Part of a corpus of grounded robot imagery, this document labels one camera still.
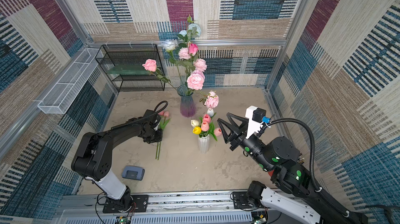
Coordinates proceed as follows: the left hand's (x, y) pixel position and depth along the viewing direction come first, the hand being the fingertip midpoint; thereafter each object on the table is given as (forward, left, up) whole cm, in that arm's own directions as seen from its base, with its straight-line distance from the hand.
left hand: (161, 139), depth 94 cm
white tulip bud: (-3, -28, +29) cm, 41 cm away
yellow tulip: (-12, -22, +30) cm, 39 cm away
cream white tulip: (-8, -21, +28) cm, 36 cm away
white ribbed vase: (-9, -25, +11) cm, 29 cm away
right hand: (-15, -31, +40) cm, 53 cm away
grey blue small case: (-19, +12, 0) cm, 22 cm away
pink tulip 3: (-8, -26, +32) cm, 42 cm away
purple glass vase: (+18, -16, +7) cm, 25 cm away
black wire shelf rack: (+46, +20, +28) cm, 57 cm away
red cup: (-20, -60, -2) cm, 63 cm away
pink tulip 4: (-11, -25, +31) cm, 41 cm away
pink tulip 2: (0, -5, +25) cm, 26 cm away
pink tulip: (+10, 0, +1) cm, 10 cm away
